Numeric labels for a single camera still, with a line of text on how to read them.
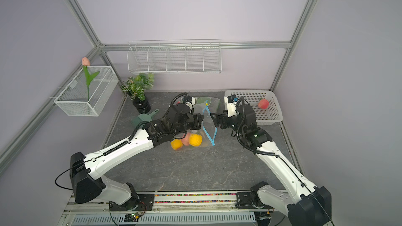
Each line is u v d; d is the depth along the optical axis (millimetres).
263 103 1052
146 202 735
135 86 869
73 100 692
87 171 402
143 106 1042
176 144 848
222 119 644
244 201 736
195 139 789
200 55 1026
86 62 790
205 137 736
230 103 649
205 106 782
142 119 1050
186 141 832
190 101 652
